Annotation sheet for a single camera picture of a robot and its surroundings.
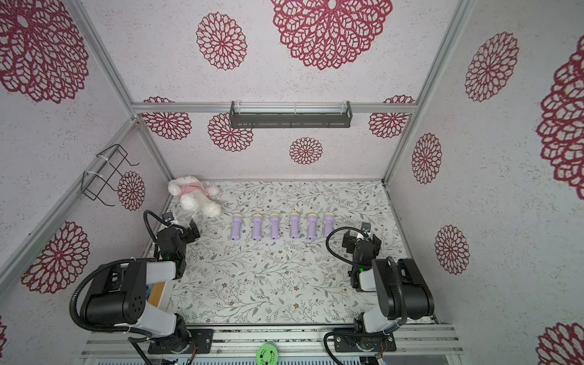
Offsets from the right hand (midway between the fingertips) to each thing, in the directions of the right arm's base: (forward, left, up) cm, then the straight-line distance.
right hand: (362, 230), depth 92 cm
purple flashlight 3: (+5, +36, -5) cm, 37 cm away
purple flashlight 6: (+7, +13, -5) cm, 15 cm away
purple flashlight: (+4, +53, -5) cm, 54 cm away
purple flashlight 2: (+4, +44, -5) cm, 45 cm away
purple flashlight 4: (+5, +28, -5) cm, 29 cm away
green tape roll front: (-43, +35, -2) cm, 55 cm away
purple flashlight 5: (+4, +20, -4) cm, 21 cm away
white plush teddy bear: (+13, +72, +6) cm, 73 cm away
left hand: (0, +73, +2) cm, 73 cm away
